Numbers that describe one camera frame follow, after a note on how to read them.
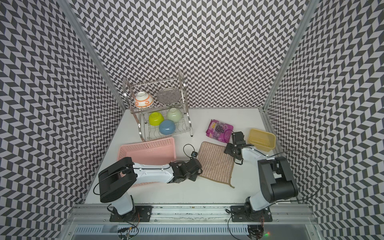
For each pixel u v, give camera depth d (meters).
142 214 0.73
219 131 0.99
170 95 0.81
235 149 0.68
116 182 0.45
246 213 0.67
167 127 0.97
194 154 0.79
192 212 0.75
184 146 0.72
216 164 0.89
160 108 0.86
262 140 0.96
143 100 0.79
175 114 1.03
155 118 1.00
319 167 0.68
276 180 0.45
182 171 0.66
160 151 0.88
